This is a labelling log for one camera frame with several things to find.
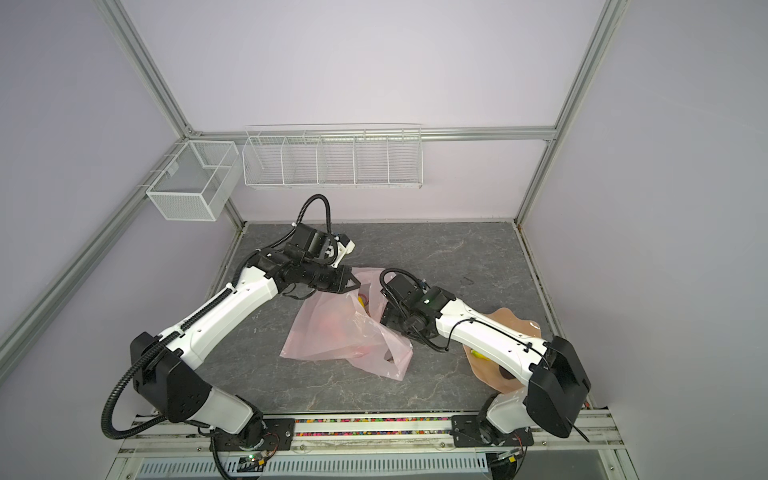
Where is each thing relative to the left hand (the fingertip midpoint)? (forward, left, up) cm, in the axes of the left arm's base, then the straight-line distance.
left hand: (358, 289), depth 76 cm
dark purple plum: (-18, -38, -19) cm, 46 cm away
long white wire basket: (+53, -9, +4) cm, 54 cm away
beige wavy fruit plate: (-17, -34, -20) cm, 43 cm away
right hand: (-6, -9, -10) cm, 15 cm away
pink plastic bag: (-9, +2, -3) cm, 9 cm away
